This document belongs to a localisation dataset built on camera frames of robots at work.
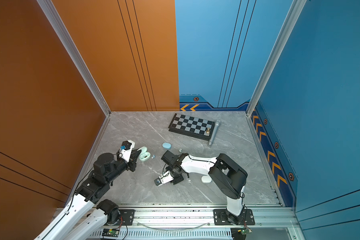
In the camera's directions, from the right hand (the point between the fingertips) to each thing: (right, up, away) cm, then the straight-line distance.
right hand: (169, 176), depth 87 cm
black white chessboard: (+14, +29, +19) cm, 37 cm away
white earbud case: (-11, +15, -13) cm, 23 cm away
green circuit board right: (+37, -20, -17) cm, 46 cm away
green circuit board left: (-27, -22, -15) cm, 38 cm away
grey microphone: (+33, +29, +21) cm, 48 cm away
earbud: (+6, +13, +10) cm, 18 cm away
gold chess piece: (+25, +26, +15) cm, 39 cm away
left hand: (-13, +18, -13) cm, 26 cm away
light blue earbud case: (-3, +16, +12) cm, 21 cm away
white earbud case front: (+21, -1, -3) cm, 22 cm away
